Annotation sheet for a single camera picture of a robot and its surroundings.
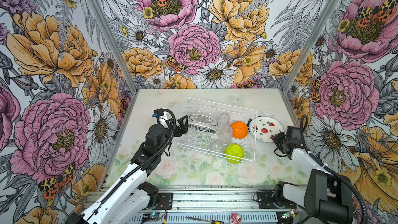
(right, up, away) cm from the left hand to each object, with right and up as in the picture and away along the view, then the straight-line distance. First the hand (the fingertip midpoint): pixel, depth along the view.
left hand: (181, 122), depth 76 cm
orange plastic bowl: (+32, -6, +17) cm, 37 cm away
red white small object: (+24, -39, -10) cm, 47 cm away
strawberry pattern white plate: (+48, -6, +22) cm, 54 cm away
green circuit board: (-11, -41, -5) cm, 43 cm away
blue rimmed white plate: (+9, -6, +22) cm, 24 cm away
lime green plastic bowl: (+28, -15, +7) cm, 33 cm away
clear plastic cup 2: (+23, -7, +10) cm, 26 cm away
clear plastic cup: (+23, +1, +17) cm, 29 cm away
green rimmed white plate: (+11, 0, +19) cm, 22 cm away
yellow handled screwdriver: (+14, -42, -7) cm, 45 cm away
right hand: (+51, -12, +14) cm, 55 cm away
